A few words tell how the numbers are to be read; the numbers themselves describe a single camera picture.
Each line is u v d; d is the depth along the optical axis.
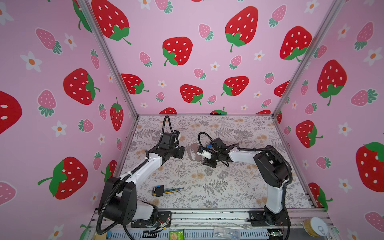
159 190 0.82
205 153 0.86
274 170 0.51
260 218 0.73
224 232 0.70
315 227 0.68
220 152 0.77
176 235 0.69
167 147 0.67
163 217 0.75
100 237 0.67
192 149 1.01
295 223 0.73
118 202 0.42
